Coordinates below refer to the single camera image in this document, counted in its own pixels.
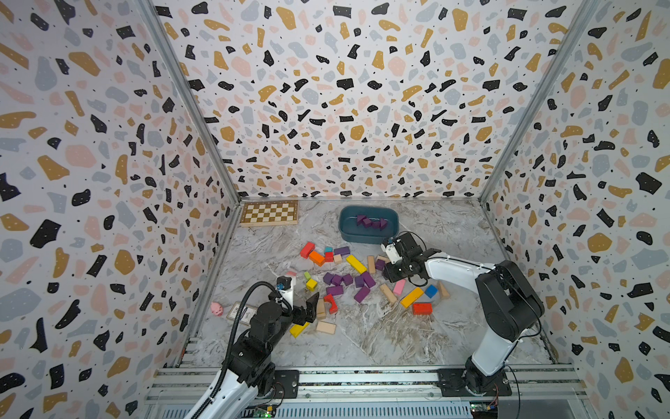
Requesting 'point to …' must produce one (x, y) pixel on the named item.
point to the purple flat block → (341, 250)
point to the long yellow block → (356, 264)
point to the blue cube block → (431, 291)
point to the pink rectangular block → (399, 287)
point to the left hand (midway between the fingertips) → (308, 291)
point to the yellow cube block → (311, 284)
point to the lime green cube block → (307, 274)
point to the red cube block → (329, 257)
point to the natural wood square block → (325, 327)
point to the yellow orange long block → (412, 297)
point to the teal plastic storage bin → (367, 224)
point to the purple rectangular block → (361, 294)
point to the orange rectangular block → (317, 258)
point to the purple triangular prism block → (379, 224)
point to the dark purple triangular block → (359, 219)
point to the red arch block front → (333, 308)
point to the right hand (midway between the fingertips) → (388, 271)
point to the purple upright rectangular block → (368, 279)
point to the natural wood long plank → (388, 293)
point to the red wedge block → (422, 309)
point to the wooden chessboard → (269, 212)
